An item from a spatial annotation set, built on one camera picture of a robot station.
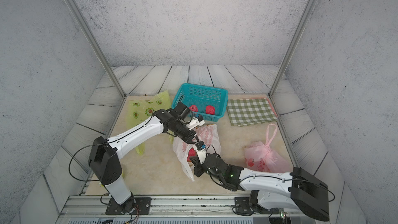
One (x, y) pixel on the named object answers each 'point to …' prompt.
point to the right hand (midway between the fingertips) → (190, 159)
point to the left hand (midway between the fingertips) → (200, 143)
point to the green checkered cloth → (243, 111)
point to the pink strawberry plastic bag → (260, 156)
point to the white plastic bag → (207, 135)
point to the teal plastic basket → (211, 102)
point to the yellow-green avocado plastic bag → (140, 111)
